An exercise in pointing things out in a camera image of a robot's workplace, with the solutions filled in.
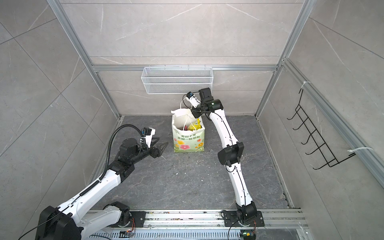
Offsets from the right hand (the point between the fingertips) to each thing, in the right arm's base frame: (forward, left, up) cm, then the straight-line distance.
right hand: (193, 108), depth 94 cm
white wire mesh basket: (+20, +12, +8) cm, 24 cm away
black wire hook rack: (-44, -55, +10) cm, 71 cm away
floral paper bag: (-21, +6, -5) cm, 23 cm away
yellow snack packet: (-13, 0, -3) cm, 13 cm away
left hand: (-24, +16, +2) cm, 29 cm away
